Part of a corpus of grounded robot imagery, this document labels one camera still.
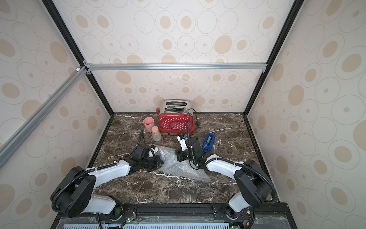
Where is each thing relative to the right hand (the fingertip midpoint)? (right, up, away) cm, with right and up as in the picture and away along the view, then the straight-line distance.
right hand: (179, 150), depth 86 cm
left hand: (-6, -8, -2) cm, 10 cm away
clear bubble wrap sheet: (-4, -10, -3) cm, 11 cm away
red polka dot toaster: (-3, +21, +8) cm, 23 cm away
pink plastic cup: (-23, +17, +18) cm, 34 cm away
